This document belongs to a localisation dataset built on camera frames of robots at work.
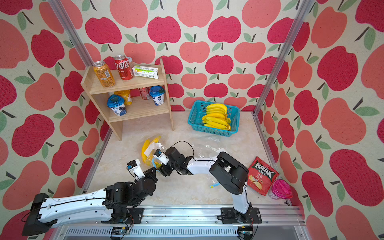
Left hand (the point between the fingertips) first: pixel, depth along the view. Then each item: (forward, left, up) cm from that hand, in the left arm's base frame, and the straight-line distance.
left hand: (159, 173), depth 74 cm
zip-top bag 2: (+18, -27, -3) cm, 33 cm away
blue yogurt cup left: (+34, +26, +17) cm, 46 cm away
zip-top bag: (+16, +8, -1) cm, 18 cm away
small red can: (+47, +13, +15) cm, 51 cm away
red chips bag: (+3, -56, -10) cm, 57 cm away
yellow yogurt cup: (+42, +24, +15) cm, 51 cm away
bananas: (+20, +12, -5) cm, 24 cm away
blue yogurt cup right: (+44, +5, +17) cm, 47 cm away
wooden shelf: (+42, +18, +6) cm, 46 cm away
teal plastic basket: (+57, -22, -9) cm, 62 cm away
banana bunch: (+44, -35, -5) cm, 57 cm away
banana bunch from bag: (+51, -35, -4) cm, 62 cm away
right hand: (+8, +2, -10) cm, 13 cm away
